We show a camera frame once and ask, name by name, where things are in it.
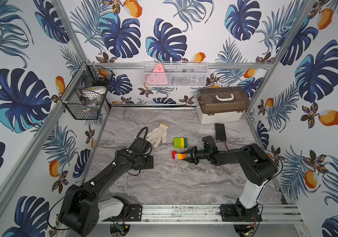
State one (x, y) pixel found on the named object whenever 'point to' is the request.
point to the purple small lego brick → (176, 156)
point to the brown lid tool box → (221, 104)
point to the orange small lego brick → (183, 156)
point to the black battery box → (220, 132)
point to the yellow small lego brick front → (180, 156)
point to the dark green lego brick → (186, 142)
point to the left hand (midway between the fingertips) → (149, 162)
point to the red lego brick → (173, 153)
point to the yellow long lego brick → (182, 142)
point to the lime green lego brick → (177, 143)
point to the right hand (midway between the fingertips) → (181, 154)
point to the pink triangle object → (157, 77)
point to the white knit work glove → (154, 137)
